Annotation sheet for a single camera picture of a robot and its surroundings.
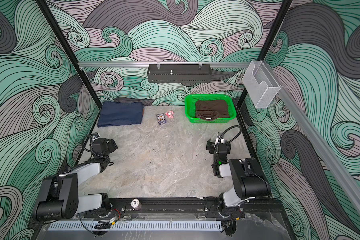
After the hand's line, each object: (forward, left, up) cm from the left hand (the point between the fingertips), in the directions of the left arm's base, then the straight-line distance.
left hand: (105, 141), depth 90 cm
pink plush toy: (+28, -39, -4) cm, 48 cm away
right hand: (+3, -71, 0) cm, 71 cm away
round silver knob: (-33, -25, -1) cm, 42 cm away
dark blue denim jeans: (+32, +6, -9) cm, 34 cm away
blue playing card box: (+25, -32, -6) cm, 41 cm away
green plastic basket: (+38, -54, -3) cm, 66 cm away
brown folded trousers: (+33, -71, -3) cm, 79 cm away
